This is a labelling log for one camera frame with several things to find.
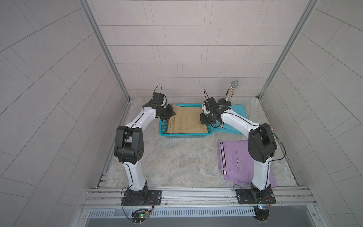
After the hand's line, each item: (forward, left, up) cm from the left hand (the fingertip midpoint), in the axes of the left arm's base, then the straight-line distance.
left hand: (176, 111), depth 94 cm
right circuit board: (-54, -44, -12) cm, 71 cm away
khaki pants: (-6, -7, -2) cm, 9 cm away
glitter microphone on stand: (+10, -36, +8) cm, 38 cm away
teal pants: (+12, -48, -10) cm, 50 cm away
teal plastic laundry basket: (-11, +8, -2) cm, 13 cm away
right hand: (-5, -16, -4) cm, 17 cm away
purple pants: (-31, -36, -10) cm, 48 cm away
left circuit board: (-55, +14, -9) cm, 58 cm away
